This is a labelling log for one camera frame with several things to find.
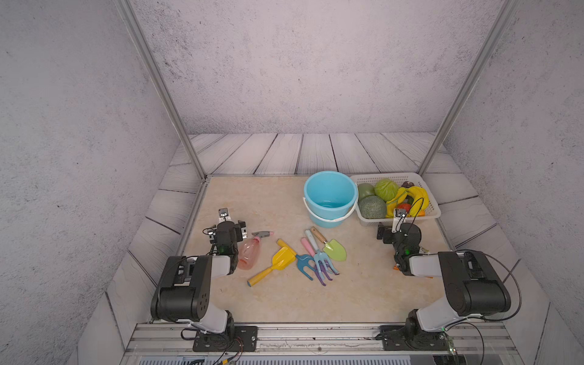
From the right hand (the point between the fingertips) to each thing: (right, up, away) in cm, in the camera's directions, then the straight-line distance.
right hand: (395, 221), depth 94 cm
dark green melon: (-9, +6, 0) cm, 11 cm away
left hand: (-67, 0, 0) cm, 67 cm away
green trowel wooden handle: (-26, -11, 0) cm, 28 cm away
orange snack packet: (+10, -11, -3) cm, 16 cm away
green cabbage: (-3, +13, +2) cm, 14 cm away
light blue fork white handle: (-31, -14, -3) cm, 34 cm away
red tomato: (+8, +5, +7) cm, 12 cm away
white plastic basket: (+17, +4, +2) cm, 17 cm away
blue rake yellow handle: (-38, -16, -4) cm, 41 cm away
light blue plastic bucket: (-25, +10, +4) cm, 28 cm away
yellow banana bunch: (+12, +10, +4) cm, 16 cm away
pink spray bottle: (-58, -10, -7) cm, 59 cm away
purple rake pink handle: (-36, -10, 0) cm, 37 cm away
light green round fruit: (-9, +13, +9) cm, 19 cm away
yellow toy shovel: (-45, -14, -3) cm, 48 cm away
